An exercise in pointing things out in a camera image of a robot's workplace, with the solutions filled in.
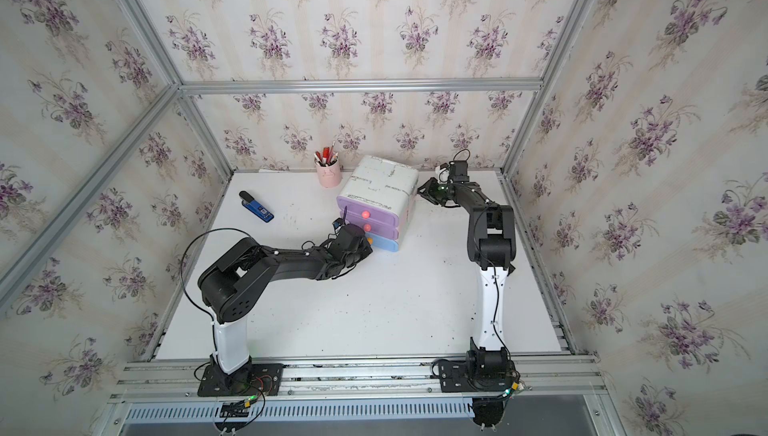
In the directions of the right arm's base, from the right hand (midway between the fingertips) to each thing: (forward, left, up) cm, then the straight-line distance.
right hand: (421, 191), depth 107 cm
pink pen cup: (+5, +35, +2) cm, 35 cm away
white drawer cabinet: (-16, +15, +16) cm, 27 cm away
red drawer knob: (-21, +18, +14) cm, 31 cm away
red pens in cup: (+12, +36, +5) cm, 38 cm away
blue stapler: (-6, +61, -2) cm, 61 cm away
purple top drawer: (-19, +21, +15) cm, 32 cm away
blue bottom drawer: (-23, +13, +1) cm, 27 cm away
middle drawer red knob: (-21, +18, +8) cm, 29 cm away
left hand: (-22, +16, -3) cm, 27 cm away
